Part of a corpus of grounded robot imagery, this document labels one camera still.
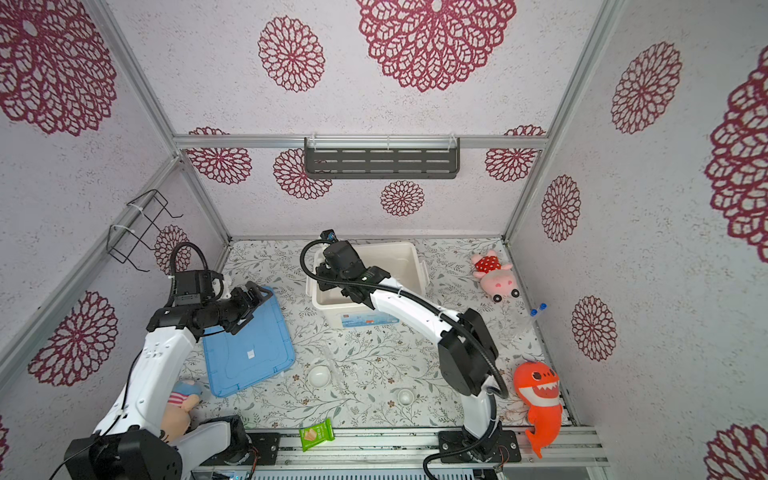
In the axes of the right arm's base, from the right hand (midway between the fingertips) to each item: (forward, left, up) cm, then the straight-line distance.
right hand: (320, 262), depth 82 cm
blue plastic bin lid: (-16, +21, -23) cm, 35 cm away
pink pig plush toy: (+9, -54, -17) cm, 57 cm away
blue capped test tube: (-6, -62, -11) cm, 63 cm away
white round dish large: (-23, +1, -24) cm, 33 cm away
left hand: (-11, +14, -6) cm, 19 cm away
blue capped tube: (-8, -59, -10) cm, 60 cm away
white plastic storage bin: (+13, -22, -15) cm, 30 cm away
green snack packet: (-38, -2, -23) cm, 44 cm away
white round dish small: (-27, -24, -24) cm, 44 cm away
